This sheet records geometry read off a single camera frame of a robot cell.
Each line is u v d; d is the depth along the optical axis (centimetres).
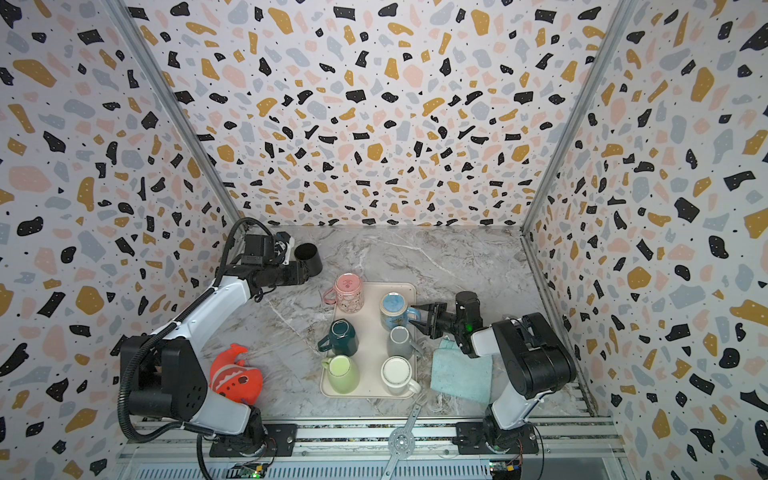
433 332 83
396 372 78
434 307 84
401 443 74
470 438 74
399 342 81
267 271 72
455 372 84
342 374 75
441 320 82
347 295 90
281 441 74
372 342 90
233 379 76
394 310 86
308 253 103
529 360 47
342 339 81
